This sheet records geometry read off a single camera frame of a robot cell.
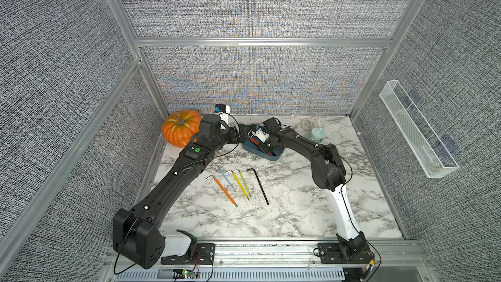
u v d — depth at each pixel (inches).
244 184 36.3
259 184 36.3
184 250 24.3
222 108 26.0
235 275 27.6
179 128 38.2
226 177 37.3
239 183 36.6
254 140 41.7
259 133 37.4
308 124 46.0
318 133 39.1
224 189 35.5
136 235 15.2
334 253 28.3
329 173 23.9
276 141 31.3
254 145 41.7
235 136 26.2
